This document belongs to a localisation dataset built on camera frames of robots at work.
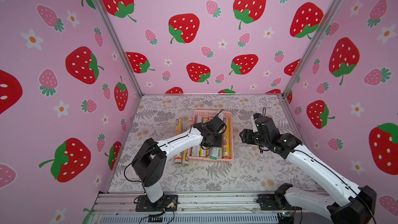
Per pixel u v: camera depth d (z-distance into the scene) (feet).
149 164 1.48
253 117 2.35
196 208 2.40
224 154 2.84
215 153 2.57
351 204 1.23
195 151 2.88
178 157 2.82
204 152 2.88
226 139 3.04
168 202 2.40
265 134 1.86
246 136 2.22
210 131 2.06
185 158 2.81
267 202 2.40
